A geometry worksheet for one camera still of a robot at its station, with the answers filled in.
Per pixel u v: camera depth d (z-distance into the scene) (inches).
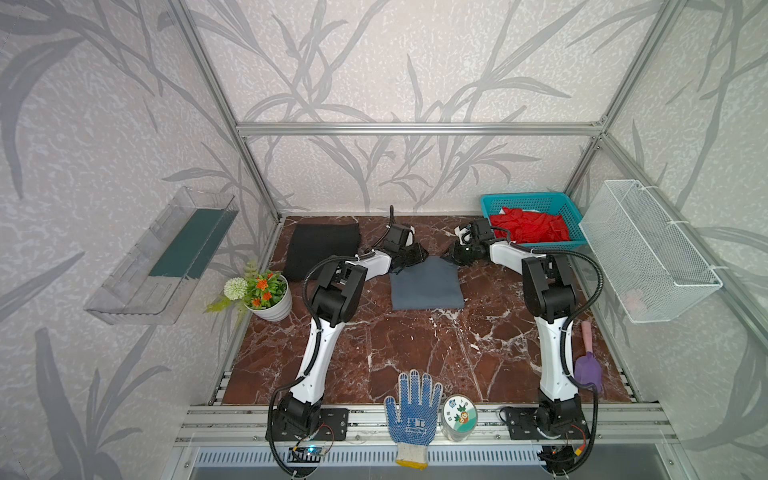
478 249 33.3
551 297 23.7
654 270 24.4
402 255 36.6
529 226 42.6
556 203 45.6
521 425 28.8
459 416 26.7
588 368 32.2
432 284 39.0
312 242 42.2
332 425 28.8
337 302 24.0
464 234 39.0
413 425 29.0
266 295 32.4
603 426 29.7
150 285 25.1
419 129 37.7
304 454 28.3
